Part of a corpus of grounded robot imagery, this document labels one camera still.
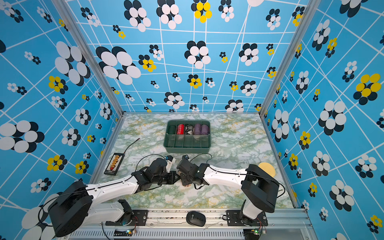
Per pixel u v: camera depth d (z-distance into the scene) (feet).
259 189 1.42
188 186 2.73
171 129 3.39
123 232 2.36
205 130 3.33
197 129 3.39
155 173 2.17
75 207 1.37
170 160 2.53
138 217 2.40
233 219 2.37
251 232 2.32
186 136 3.37
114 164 2.98
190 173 2.08
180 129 3.34
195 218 2.36
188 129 3.34
